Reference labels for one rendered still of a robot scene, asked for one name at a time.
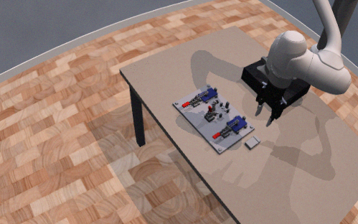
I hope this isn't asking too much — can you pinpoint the blue rectangular block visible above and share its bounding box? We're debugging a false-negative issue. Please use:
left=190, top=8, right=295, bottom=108
left=201, top=88, right=218, bottom=102

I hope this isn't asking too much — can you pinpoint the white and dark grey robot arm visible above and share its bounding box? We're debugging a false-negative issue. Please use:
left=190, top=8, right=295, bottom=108
left=256, top=0, right=358, bottom=95

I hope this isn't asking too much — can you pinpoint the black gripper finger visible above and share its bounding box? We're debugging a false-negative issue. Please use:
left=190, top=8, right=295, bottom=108
left=255, top=81, right=271, bottom=116
left=266, top=95, right=288, bottom=127

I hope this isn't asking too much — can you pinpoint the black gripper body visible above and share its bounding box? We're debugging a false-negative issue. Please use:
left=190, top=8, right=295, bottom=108
left=265, top=80, right=286, bottom=101

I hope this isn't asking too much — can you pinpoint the blue rectangular plate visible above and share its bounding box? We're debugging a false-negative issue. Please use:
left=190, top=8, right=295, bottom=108
left=227, top=116, right=247, bottom=133

